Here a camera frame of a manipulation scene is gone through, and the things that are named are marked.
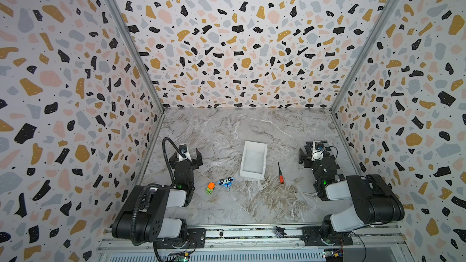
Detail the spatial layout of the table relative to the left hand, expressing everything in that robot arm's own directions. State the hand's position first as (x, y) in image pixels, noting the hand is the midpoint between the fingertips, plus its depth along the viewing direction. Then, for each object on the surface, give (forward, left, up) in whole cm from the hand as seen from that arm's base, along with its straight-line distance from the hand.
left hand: (190, 150), depth 88 cm
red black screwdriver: (-9, -45, -11) cm, 47 cm away
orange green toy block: (-15, -10, -9) cm, 20 cm away
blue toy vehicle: (-12, -18, -10) cm, 24 cm away
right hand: (+1, -62, -1) cm, 62 cm away
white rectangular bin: (0, -31, -11) cm, 33 cm away
